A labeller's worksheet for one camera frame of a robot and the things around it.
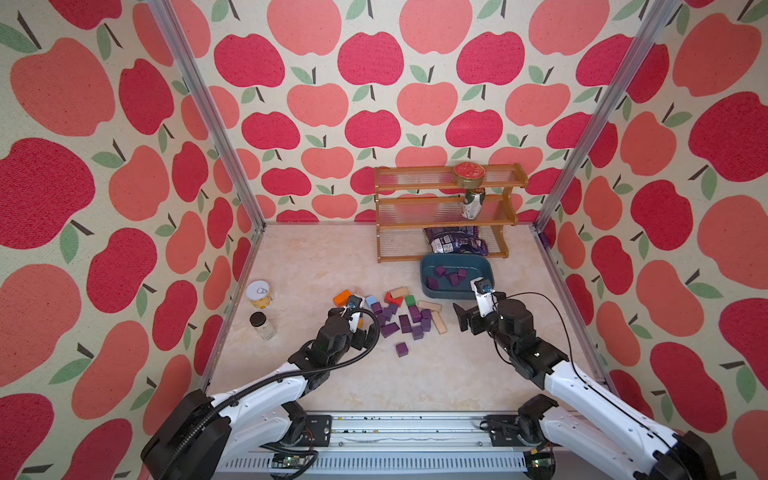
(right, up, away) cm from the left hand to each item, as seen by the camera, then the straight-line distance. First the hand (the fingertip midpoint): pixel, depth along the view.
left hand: (365, 320), depth 84 cm
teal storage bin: (+29, +11, +20) cm, 36 cm away
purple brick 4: (+12, -4, +9) cm, 16 cm away
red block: (+10, +3, +14) cm, 18 cm away
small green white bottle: (+34, +36, +12) cm, 51 cm away
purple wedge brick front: (+23, +8, +20) cm, 31 cm away
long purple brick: (+7, -5, +9) cm, 13 cm away
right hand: (+30, +5, -3) cm, 31 cm away
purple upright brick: (+16, -1, +12) cm, 20 cm away
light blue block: (+1, +4, +12) cm, 13 cm away
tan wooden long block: (+23, -3, +9) cm, 25 cm away
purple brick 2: (+33, +11, +19) cm, 40 cm away
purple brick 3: (+25, +13, +20) cm, 35 cm away
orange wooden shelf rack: (+15, +40, +31) cm, 53 cm away
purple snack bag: (+31, +24, +21) cm, 45 cm away
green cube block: (+14, +3, +15) cm, 21 cm away
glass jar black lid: (-31, 0, 0) cm, 31 cm away
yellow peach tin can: (-35, +6, +11) cm, 37 cm away
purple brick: (+11, -9, +2) cm, 14 cm away
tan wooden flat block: (+21, +1, +15) cm, 25 cm away
